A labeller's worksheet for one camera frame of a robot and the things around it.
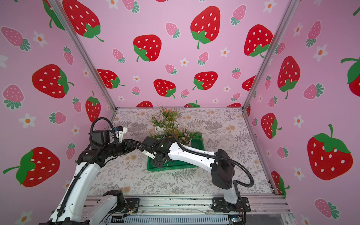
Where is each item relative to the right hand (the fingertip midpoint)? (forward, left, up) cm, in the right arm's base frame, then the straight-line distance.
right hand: (155, 162), depth 77 cm
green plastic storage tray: (+22, -23, -10) cm, 33 cm away
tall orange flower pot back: (+34, -3, 0) cm, 35 cm away
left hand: (+6, +9, +8) cm, 14 cm away
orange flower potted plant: (+20, -8, +1) cm, 22 cm away
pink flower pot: (+19, -16, 0) cm, 24 cm away
